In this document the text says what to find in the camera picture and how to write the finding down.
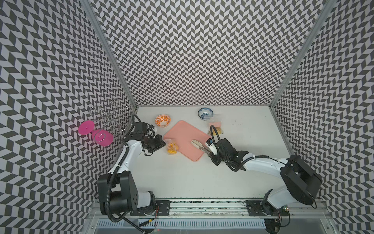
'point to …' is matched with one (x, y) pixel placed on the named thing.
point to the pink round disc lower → (102, 137)
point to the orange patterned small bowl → (162, 120)
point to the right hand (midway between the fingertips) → (211, 154)
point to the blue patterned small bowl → (205, 113)
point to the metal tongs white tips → (198, 145)
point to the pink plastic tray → (182, 134)
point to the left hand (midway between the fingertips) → (165, 144)
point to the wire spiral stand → (109, 115)
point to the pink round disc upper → (86, 127)
